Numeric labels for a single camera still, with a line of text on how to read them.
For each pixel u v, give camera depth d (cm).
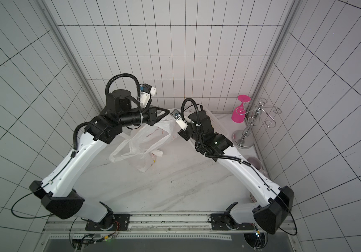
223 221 72
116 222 72
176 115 57
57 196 39
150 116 53
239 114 84
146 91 53
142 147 76
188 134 61
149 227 73
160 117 60
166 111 61
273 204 38
